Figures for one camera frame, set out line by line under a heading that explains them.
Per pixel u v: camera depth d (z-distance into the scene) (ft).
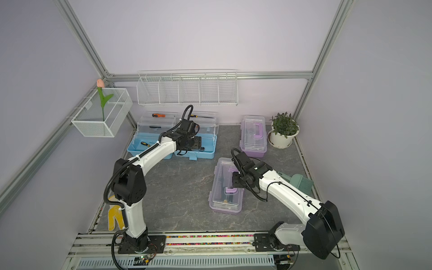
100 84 2.78
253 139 3.27
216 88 3.41
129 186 1.64
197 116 3.56
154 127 3.67
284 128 3.18
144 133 3.56
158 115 3.66
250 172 1.84
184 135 2.28
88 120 2.58
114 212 2.71
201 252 2.39
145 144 3.56
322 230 1.30
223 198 2.62
